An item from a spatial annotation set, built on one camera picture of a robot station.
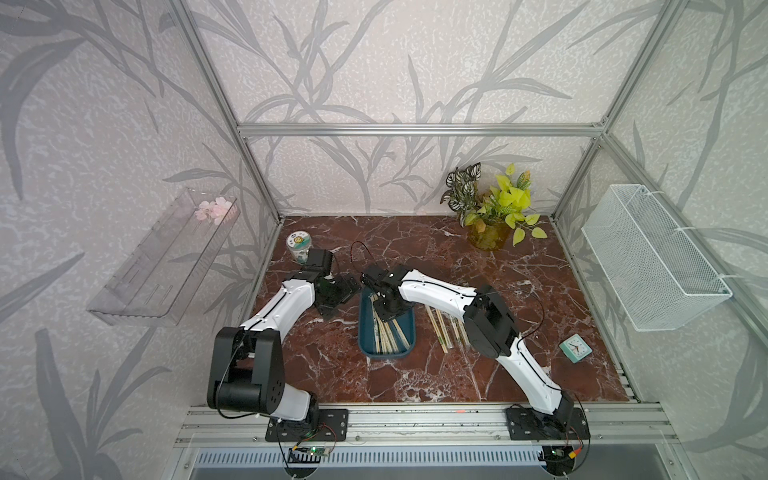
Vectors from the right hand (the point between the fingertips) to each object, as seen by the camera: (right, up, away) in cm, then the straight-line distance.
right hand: (387, 313), depth 94 cm
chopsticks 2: (+5, -5, -5) cm, 8 cm away
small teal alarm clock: (+55, -8, -9) cm, 56 cm away
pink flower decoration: (-42, +31, -18) cm, 55 cm away
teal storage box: (-6, -5, -5) cm, 9 cm away
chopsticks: (+2, -6, -6) cm, 9 cm away
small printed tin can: (-31, +22, +8) cm, 39 cm away
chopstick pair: (+15, -3, -3) cm, 15 cm away
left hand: (-10, +7, -5) cm, 13 cm away
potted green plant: (+33, +31, +3) cm, 46 cm away
